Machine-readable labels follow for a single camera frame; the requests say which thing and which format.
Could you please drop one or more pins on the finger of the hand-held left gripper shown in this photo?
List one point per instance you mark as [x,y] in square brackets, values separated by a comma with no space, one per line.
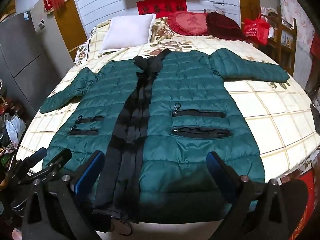
[37,155]
[60,158]

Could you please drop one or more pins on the dark red cushion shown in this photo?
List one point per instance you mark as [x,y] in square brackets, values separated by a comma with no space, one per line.
[222,26]

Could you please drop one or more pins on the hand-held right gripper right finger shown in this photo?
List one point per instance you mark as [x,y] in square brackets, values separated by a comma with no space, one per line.
[221,173]

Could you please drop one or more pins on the white pillow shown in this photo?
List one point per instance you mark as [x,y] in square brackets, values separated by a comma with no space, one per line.
[127,32]

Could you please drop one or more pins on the wooden chair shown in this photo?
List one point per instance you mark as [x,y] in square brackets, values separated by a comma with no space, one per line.
[281,37]

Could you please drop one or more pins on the floral curtain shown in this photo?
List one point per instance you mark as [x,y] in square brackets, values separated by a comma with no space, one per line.
[300,10]

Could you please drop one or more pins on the green puffer jacket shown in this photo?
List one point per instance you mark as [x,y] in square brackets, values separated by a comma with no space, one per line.
[195,92]

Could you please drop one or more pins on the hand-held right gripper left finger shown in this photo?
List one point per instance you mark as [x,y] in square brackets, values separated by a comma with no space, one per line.
[91,172]

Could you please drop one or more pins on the red patterned cloth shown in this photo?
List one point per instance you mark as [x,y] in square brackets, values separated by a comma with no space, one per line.
[313,205]

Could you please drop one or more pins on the red heart-shaped pillow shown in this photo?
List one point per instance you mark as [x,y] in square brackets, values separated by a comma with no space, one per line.
[187,22]

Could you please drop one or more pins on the grey wardrobe cabinet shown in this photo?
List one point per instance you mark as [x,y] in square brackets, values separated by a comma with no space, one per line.
[22,50]

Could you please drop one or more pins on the white plastic bag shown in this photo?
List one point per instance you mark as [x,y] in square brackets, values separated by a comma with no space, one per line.
[15,127]

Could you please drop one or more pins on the wooden door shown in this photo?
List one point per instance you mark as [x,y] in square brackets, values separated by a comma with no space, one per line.
[72,30]
[247,0]

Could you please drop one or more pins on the bed with floral sheet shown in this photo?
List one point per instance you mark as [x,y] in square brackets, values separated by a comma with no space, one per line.
[262,110]

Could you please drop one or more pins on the red plastic bag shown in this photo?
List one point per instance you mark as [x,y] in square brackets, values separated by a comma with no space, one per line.
[256,31]

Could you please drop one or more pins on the red wall banner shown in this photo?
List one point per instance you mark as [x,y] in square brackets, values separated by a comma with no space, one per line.
[160,6]

